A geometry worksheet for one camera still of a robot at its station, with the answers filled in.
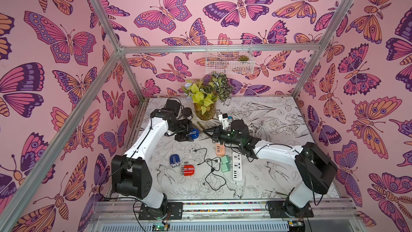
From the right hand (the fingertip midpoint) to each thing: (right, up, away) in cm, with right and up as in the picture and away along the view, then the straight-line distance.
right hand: (204, 129), depth 77 cm
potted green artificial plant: (0, +19, +13) cm, 23 cm away
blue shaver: (-4, -2, 0) cm, 5 cm away
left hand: (-3, 0, +5) cm, 6 cm away
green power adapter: (+11, -21, +8) cm, 25 cm away
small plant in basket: (+22, +40, +16) cm, 48 cm away
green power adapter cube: (+11, -17, +11) cm, 23 cm away
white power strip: (+17, -20, +8) cm, 28 cm away
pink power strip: (+9, -12, +12) cm, 20 cm away
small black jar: (-12, +9, +29) cm, 32 cm away
